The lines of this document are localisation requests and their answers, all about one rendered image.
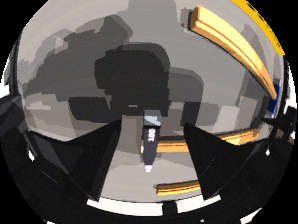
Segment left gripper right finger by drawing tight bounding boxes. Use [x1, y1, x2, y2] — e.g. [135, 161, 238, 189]
[183, 123, 268, 201]

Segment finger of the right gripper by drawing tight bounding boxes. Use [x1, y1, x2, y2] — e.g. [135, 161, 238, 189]
[261, 113, 292, 134]

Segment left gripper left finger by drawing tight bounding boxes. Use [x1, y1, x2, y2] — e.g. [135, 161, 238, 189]
[28, 120, 122, 203]

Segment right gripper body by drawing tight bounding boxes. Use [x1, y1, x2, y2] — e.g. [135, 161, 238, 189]
[281, 105, 297, 146]

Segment yellow bin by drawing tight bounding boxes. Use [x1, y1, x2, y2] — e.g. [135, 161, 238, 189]
[231, 0, 285, 55]

